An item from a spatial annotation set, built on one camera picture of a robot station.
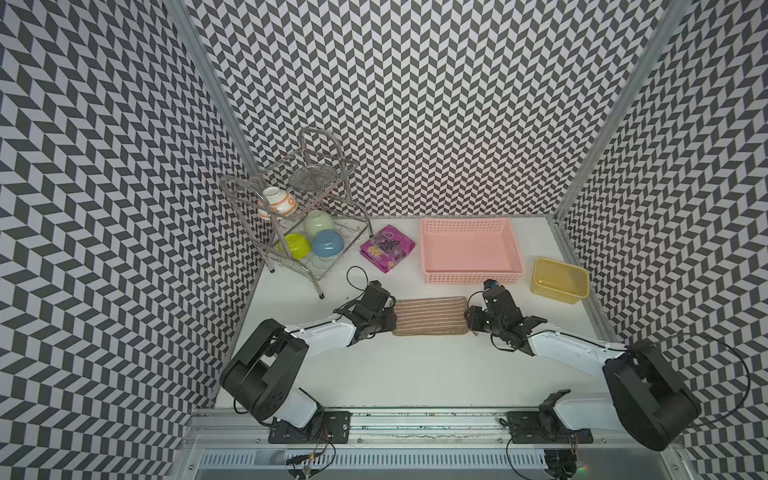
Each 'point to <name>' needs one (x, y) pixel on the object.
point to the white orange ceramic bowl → (276, 204)
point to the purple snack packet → (386, 249)
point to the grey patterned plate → (313, 177)
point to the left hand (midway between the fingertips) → (391, 320)
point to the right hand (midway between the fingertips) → (469, 319)
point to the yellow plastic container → (560, 281)
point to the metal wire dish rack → (301, 210)
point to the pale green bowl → (316, 221)
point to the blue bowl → (328, 243)
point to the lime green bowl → (296, 244)
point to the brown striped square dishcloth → (430, 316)
